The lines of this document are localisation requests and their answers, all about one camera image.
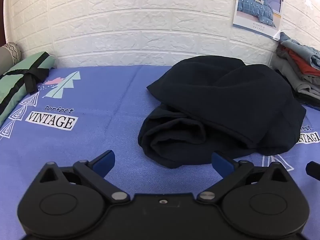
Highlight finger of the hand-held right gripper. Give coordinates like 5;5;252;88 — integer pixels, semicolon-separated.
306;161;320;178

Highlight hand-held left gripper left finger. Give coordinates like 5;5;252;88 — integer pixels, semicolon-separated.
37;150;131;203

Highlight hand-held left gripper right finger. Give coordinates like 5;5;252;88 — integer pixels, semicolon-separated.
196;152;291;203

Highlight black pants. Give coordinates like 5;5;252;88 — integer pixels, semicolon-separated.
137;55;307;169

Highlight dark folded garment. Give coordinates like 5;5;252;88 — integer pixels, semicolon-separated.
292;89;320;106

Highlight grey folded garment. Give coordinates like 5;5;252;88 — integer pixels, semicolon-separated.
271;52;320;98

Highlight orange folded garment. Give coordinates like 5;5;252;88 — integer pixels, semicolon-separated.
287;48;320;77

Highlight blue-grey folded garment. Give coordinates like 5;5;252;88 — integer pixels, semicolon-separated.
279;32;320;70

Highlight grey zigzag patterned pillow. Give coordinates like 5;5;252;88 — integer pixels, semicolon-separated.
0;42;23;77

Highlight bedding wall poster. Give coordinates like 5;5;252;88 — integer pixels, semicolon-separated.
232;0;286;41

